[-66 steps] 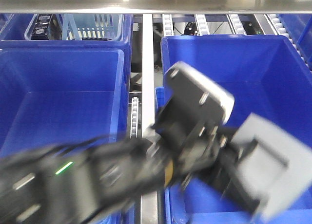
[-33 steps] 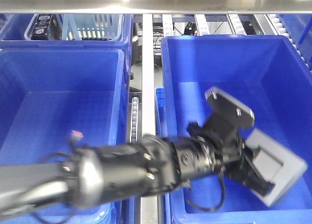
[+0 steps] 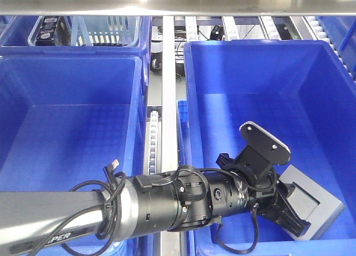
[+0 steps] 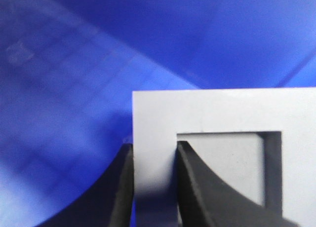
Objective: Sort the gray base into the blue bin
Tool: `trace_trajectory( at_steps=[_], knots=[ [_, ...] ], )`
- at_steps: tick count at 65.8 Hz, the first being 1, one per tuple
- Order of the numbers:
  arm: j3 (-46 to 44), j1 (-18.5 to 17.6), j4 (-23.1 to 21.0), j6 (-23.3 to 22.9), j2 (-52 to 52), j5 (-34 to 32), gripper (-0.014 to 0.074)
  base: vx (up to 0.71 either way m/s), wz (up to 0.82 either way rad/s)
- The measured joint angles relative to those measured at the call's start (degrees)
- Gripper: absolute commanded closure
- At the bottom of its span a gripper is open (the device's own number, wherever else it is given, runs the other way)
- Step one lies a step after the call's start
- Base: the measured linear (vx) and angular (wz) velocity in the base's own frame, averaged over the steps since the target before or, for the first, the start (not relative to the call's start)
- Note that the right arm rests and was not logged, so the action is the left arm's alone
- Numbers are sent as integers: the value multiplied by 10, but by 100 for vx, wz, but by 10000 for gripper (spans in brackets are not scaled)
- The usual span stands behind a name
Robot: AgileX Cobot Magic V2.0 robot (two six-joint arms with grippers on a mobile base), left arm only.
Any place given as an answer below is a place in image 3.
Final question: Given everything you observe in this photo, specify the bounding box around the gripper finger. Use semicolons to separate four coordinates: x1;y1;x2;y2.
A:
263;196;312;238
278;182;297;198

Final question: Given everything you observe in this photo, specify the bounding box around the black box with labels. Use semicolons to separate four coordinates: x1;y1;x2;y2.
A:
35;15;69;47

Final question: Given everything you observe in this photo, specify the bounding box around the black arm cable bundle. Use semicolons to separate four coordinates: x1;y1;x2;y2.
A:
61;159;127;256

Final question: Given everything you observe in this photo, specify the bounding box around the grey block with square hole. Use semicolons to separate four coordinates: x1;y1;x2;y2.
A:
277;164;345;242

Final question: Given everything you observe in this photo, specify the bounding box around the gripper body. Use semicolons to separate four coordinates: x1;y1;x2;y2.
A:
249;174;280;212

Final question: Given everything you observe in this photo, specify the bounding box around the blue bin holding clear basket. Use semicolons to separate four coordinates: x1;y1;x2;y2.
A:
0;15;153;58

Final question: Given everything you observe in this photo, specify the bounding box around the large empty blue bin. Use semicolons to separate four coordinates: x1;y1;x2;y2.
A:
0;54;150;256

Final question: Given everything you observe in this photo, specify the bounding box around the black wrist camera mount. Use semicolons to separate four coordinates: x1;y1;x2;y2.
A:
216;121;292;190

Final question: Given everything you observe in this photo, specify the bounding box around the translucent plastic basket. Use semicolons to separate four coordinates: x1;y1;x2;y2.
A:
27;15;142;48

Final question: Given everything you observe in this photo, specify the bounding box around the small black device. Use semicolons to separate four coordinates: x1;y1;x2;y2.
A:
210;24;224;41

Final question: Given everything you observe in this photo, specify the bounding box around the steel rack with white rollers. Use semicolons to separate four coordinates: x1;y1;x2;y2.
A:
0;0;356;256

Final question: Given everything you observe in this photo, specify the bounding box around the blue plastic bin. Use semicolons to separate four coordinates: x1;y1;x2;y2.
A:
317;15;356;80
176;99;190;168

